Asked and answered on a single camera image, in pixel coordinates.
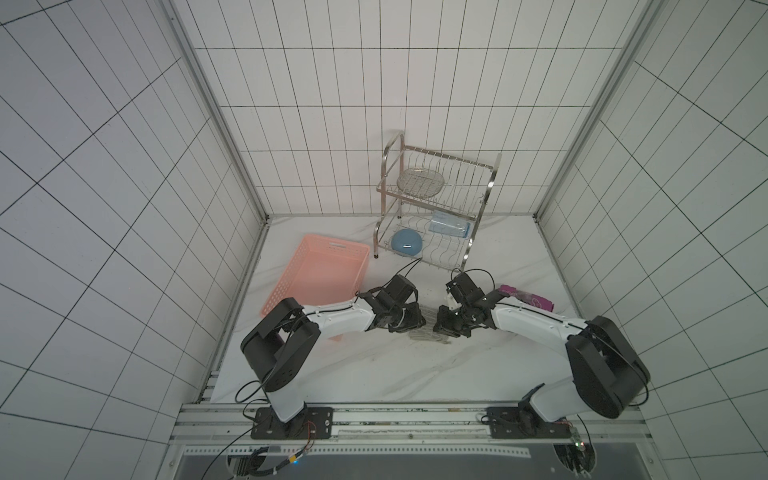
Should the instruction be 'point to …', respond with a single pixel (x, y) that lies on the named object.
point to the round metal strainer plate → (420, 182)
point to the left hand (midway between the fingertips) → (418, 327)
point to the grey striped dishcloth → (427, 333)
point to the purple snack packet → (527, 297)
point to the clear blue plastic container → (449, 225)
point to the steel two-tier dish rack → (431, 205)
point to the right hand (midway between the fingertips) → (425, 330)
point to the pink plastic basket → (321, 271)
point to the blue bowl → (407, 241)
